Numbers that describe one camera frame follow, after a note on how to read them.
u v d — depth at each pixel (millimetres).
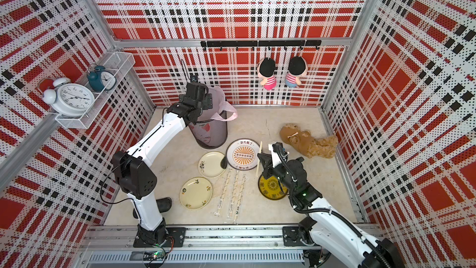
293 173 572
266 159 702
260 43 884
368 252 414
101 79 717
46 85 596
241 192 859
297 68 927
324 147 891
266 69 937
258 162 760
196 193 854
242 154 985
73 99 628
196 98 648
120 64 902
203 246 732
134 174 472
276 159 660
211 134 890
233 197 840
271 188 874
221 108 842
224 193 857
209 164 955
